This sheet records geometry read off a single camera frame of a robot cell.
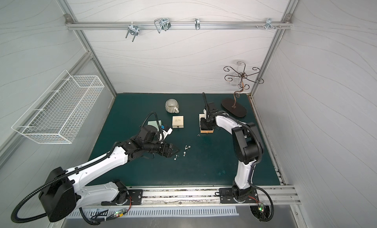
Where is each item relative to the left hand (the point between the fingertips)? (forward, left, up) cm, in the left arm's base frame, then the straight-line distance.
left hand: (175, 149), depth 76 cm
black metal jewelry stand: (+42, -36, -11) cm, 56 cm away
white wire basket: (+8, +55, +18) cm, 58 cm away
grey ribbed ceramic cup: (+40, +7, -11) cm, 42 cm away
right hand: (+22, -16, -9) cm, 29 cm away
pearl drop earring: (+7, -5, -13) cm, 16 cm away
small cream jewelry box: (+25, +2, -11) cm, 28 cm away
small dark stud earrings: (+16, -13, -13) cm, 24 cm away
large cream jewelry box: (+18, -17, -10) cm, 27 cm away
